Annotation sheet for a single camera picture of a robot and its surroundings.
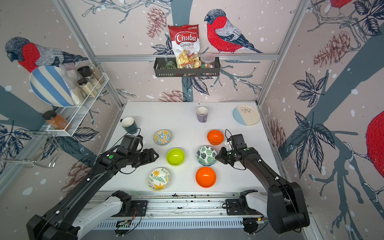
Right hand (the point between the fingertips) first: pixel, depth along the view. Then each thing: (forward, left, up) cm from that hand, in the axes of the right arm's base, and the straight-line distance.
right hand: (215, 155), depth 84 cm
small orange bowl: (+15, -1, -5) cm, 16 cm away
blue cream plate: (+38, -26, -8) cm, 47 cm away
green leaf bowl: (+2, +6, -5) cm, 8 cm away
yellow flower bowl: (-13, +32, -6) cm, 35 cm away
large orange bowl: (-11, +6, -5) cm, 13 cm away
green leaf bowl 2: (-2, +5, -5) cm, 7 cm away
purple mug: (+35, +8, -2) cm, 36 cm away
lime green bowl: (+1, +24, -5) cm, 25 cm away
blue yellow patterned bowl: (+15, +35, -6) cm, 39 cm away
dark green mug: (+17, +55, +4) cm, 58 cm away
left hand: (-4, +32, +8) cm, 33 cm away
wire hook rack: (-8, +69, +30) cm, 76 cm away
